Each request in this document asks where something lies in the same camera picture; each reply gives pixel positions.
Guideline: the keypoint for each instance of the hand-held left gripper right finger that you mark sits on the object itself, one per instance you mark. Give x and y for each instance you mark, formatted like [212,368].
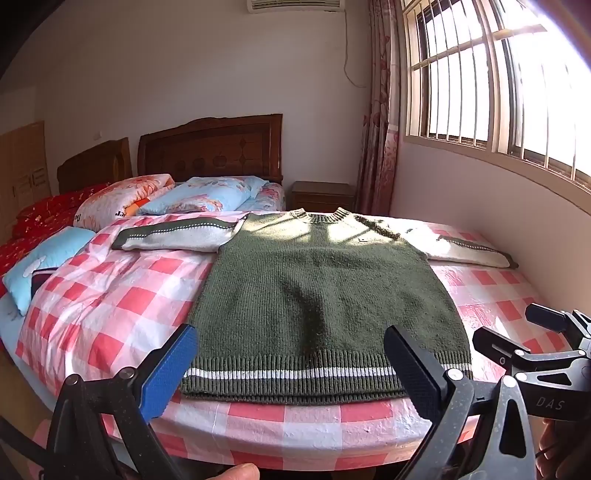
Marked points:
[415,374]

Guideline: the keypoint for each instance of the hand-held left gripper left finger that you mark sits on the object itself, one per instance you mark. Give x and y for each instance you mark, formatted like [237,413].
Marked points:
[170,371]

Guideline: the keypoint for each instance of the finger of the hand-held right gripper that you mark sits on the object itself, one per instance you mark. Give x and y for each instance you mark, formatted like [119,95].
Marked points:
[496,344]
[545,317]

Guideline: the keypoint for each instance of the green knitted sweater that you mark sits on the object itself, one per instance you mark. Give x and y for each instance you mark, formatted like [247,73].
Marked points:
[323,295]

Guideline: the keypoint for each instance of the person's right hand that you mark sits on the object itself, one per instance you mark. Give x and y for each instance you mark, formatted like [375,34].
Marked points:
[565,450]

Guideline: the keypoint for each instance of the person's left hand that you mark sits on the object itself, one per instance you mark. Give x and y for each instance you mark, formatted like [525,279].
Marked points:
[231,472]

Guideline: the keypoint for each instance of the red white checked bed cover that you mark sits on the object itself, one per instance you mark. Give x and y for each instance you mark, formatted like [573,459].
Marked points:
[120,304]

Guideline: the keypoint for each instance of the dark cloth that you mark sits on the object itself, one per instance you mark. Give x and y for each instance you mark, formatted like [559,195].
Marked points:
[44,279]

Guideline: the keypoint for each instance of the light blue pillow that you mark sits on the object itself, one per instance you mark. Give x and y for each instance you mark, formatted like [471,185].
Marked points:
[41,258]

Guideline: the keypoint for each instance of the orange floral pillow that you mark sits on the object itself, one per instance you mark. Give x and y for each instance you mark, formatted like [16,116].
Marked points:
[120,198]

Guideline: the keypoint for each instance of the blue floral pillow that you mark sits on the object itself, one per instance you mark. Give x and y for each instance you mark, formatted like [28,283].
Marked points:
[207,194]

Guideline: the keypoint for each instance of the wooden nightstand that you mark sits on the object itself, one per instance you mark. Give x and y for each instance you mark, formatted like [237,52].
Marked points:
[323,196]

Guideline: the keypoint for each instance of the red patterned bedding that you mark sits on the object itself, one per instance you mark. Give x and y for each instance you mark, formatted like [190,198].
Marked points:
[41,214]

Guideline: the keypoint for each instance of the small wooden headboard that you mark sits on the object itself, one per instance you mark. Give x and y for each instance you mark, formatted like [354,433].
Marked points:
[94,166]

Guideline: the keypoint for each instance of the large wooden headboard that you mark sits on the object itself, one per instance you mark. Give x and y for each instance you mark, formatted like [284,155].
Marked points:
[207,147]

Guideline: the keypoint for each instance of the wooden wardrobe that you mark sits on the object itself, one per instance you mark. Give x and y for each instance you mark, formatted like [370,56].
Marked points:
[23,180]

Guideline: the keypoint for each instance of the barred window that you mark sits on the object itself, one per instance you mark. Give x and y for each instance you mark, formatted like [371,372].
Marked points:
[485,78]

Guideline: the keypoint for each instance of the pink floral curtain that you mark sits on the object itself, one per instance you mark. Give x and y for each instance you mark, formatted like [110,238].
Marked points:
[381,115]

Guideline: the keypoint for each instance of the white air conditioner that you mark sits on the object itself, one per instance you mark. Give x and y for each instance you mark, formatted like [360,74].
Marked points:
[295,4]

